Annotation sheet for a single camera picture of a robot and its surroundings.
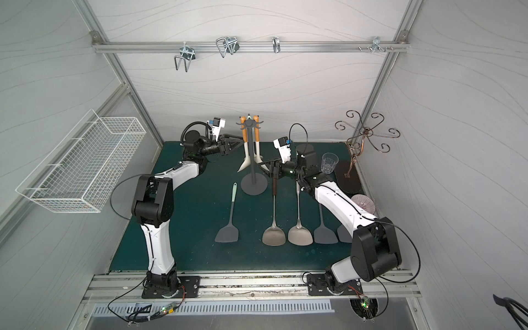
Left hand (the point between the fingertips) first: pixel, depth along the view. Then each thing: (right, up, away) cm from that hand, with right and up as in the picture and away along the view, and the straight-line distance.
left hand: (244, 142), depth 83 cm
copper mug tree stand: (+64, +3, +41) cm, 76 cm away
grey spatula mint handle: (+34, -40, +4) cm, 52 cm away
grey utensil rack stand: (+2, -20, +19) cm, 28 cm away
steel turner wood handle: (+12, -40, +3) cm, 42 cm away
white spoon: (0, -7, +8) cm, 11 cm away
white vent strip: (-8, -58, -13) cm, 60 cm away
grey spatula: (-6, -38, +1) cm, 39 cm away
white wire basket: (-54, -11, -14) cm, 57 cm away
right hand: (+8, -8, -5) cm, 12 cm away
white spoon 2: (+5, -7, +8) cm, 11 cm away
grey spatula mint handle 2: (+41, -39, +1) cm, 56 cm away
